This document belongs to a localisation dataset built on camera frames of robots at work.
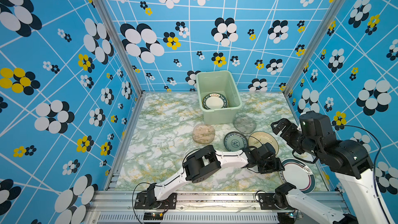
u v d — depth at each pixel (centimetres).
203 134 98
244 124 102
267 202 72
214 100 112
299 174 81
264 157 68
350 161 35
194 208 72
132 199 71
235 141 94
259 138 94
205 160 58
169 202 72
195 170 54
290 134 53
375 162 36
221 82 114
